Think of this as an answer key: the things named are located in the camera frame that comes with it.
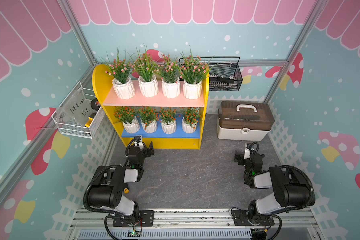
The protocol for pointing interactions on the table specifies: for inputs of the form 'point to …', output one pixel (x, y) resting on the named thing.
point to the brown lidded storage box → (244, 120)
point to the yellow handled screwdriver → (126, 190)
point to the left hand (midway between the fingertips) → (145, 144)
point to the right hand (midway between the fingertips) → (244, 150)
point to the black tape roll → (95, 104)
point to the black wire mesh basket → (225, 76)
